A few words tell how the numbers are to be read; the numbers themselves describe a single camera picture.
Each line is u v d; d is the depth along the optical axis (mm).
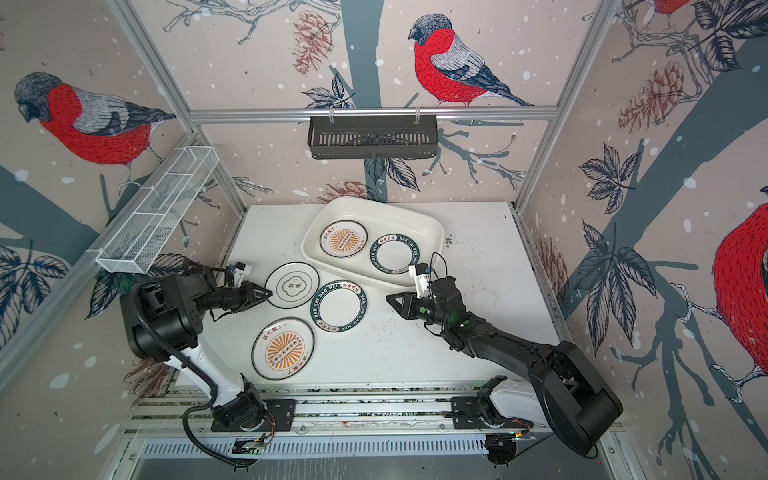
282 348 852
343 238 1095
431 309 708
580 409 409
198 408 615
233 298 828
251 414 684
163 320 515
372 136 1065
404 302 791
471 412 729
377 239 1082
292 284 978
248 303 839
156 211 777
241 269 901
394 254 1039
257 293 895
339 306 928
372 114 905
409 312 714
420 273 760
